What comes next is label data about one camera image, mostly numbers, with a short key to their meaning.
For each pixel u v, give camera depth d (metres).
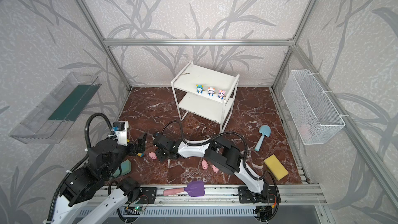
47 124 0.63
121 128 0.54
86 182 0.43
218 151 0.56
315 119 0.61
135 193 0.65
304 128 0.74
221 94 0.68
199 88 0.71
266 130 0.96
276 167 0.82
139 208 0.71
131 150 0.58
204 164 0.82
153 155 0.84
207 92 0.71
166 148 0.68
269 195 0.71
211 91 0.69
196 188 0.75
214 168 0.80
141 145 0.59
